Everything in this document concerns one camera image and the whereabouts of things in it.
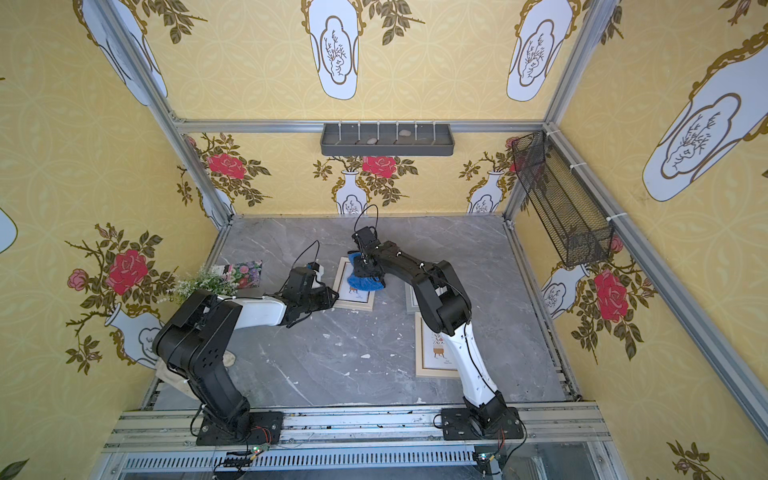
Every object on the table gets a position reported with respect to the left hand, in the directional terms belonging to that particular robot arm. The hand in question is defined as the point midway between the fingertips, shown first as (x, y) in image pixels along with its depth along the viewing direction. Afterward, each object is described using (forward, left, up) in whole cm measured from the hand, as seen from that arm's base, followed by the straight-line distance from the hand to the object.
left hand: (340, 300), depth 98 cm
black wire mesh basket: (+5, -69, +26) cm, 74 cm away
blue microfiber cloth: (+3, -10, +5) cm, 12 cm away
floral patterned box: (+10, +33, +1) cm, 35 cm away
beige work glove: (-24, +41, +1) cm, 48 cm away
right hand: (+10, -7, +1) cm, 12 cm away
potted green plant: (-4, +33, +19) cm, 39 cm away
